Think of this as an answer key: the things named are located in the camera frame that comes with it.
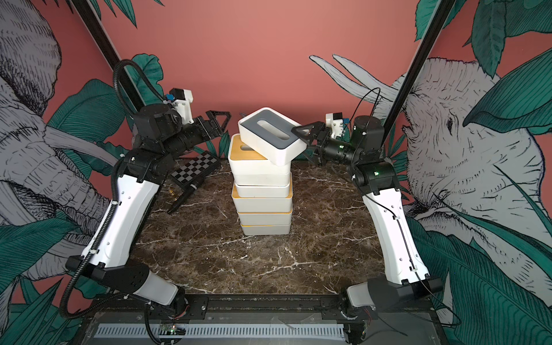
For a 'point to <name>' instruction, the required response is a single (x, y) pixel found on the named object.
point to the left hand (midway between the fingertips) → (223, 114)
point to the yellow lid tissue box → (264, 230)
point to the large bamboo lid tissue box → (265, 218)
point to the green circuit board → (171, 329)
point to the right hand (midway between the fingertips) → (293, 136)
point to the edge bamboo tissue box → (281, 190)
